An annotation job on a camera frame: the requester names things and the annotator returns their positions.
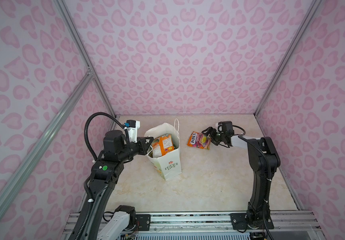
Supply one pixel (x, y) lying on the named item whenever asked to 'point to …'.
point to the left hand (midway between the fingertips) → (153, 136)
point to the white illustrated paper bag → (169, 165)
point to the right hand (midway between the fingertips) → (206, 133)
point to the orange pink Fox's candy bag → (197, 139)
